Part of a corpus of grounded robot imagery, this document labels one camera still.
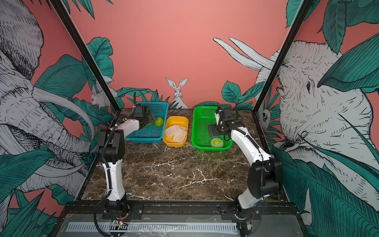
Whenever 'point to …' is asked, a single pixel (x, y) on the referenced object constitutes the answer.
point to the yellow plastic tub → (180, 120)
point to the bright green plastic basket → (202, 116)
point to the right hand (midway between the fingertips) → (215, 126)
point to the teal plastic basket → (152, 134)
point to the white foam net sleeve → (220, 145)
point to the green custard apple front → (216, 142)
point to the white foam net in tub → (178, 133)
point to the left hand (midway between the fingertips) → (149, 114)
